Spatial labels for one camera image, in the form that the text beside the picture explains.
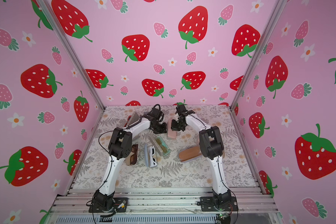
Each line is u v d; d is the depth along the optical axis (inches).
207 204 28.6
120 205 28.2
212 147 23.6
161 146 37.4
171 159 35.8
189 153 36.0
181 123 34.3
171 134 39.4
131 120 40.9
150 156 35.1
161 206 29.5
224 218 28.0
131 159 34.2
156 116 34.6
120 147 24.7
